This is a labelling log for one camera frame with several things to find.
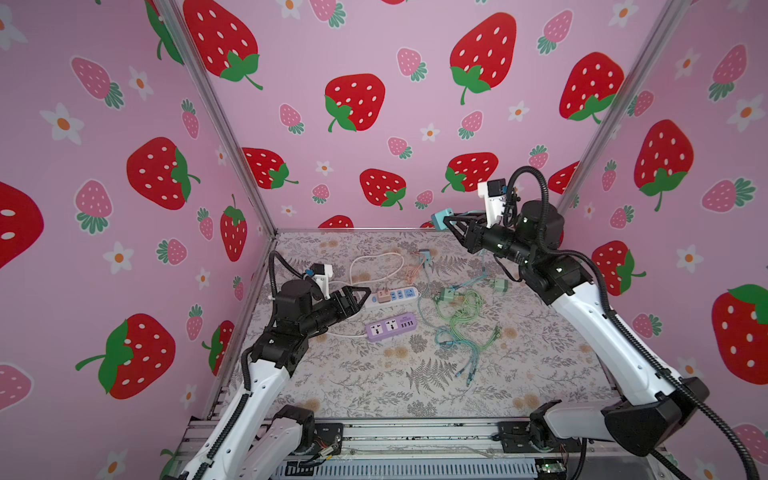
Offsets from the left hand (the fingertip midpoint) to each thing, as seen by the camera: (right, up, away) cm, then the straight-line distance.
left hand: (364, 294), depth 72 cm
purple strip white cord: (-4, -16, +21) cm, 26 cm away
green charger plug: (+26, -4, +29) cm, 39 cm away
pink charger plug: (+4, -3, +21) cm, 22 cm away
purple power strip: (+6, -13, +19) cm, 24 cm away
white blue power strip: (+8, -4, +26) cm, 28 cm away
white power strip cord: (-1, +1, +35) cm, 35 cm away
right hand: (+19, +18, -8) cm, 27 cm away
